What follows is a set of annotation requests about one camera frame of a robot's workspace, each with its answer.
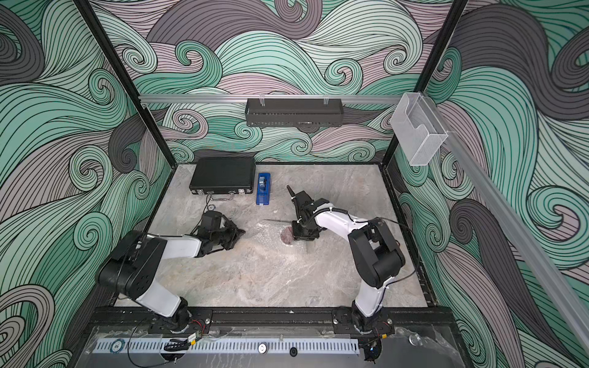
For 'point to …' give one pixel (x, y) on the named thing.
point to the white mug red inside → (287, 234)
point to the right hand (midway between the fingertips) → (295, 239)
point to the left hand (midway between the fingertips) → (247, 227)
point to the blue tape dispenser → (263, 188)
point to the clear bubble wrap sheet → (268, 238)
